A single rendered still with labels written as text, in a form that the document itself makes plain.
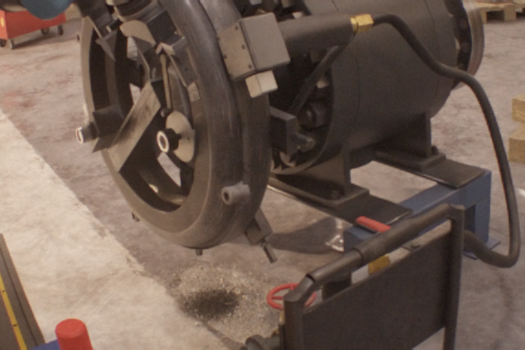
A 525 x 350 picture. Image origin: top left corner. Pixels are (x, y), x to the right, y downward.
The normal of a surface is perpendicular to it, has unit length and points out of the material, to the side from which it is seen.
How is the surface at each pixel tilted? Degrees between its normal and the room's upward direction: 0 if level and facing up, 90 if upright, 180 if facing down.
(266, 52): 68
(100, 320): 0
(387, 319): 90
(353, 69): 85
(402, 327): 90
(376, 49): 78
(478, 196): 90
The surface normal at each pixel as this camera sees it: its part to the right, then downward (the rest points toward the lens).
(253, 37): 0.52, -0.14
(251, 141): 0.59, 0.29
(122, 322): -0.10, -0.93
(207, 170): -0.80, 0.29
